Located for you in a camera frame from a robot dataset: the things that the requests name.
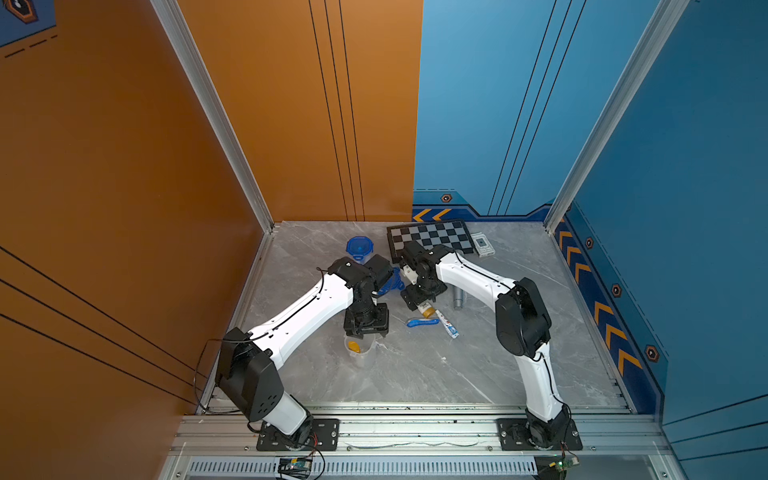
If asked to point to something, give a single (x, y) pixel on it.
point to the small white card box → (483, 245)
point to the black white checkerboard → (453, 234)
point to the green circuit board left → (300, 467)
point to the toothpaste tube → (447, 325)
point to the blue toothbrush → (423, 321)
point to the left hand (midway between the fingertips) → (380, 330)
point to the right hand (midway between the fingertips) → (420, 298)
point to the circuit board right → (554, 467)
